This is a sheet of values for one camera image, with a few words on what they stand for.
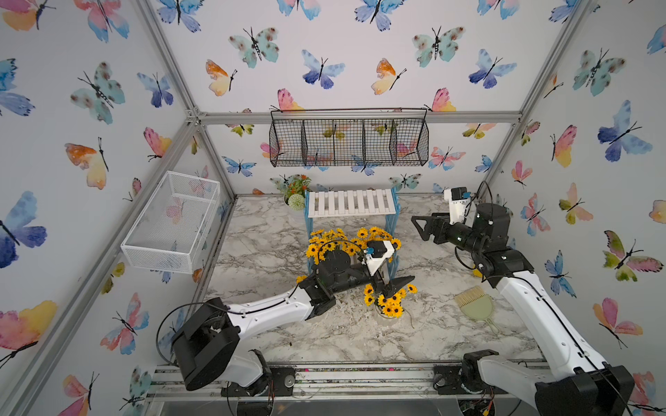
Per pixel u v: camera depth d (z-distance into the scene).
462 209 0.63
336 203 1.11
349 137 0.98
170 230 0.91
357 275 0.56
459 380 0.73
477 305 0.89
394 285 0.60
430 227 0.65
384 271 0.95
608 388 0.37
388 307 0.74
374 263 0.60
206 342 0.42
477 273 0.55
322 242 0.83
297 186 1.01
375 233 0.87
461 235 0.62
